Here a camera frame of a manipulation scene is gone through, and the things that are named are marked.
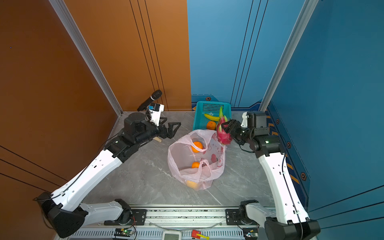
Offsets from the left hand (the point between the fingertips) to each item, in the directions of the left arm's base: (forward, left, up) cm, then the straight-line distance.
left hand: (173, 119), depth 68 cm
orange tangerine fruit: (+23, -21, -31) cm, 44 cm away
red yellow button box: (-40, -11, -34) cm, 54 cm away
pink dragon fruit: (-7, -22, -3) cm, 24 cm away
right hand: (-2, -23, -3) cm, 23 cm away
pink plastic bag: (-1, -11, -35) cm, 36 cm away
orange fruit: (-8, -10, -29) cm, 32 cm away
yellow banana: (+34, -22, -34) cm, 53 cm away
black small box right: (-39, -37, -37) cm, 65 cm away
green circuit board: (-40, +24, -37) cm, 59 cm away
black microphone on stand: (+24, +14, -5) cm, 28 cm away
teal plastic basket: (+39, -23, -29) cm, 54 cm away
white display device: (-41, 0, -33) cm, 53 cm away
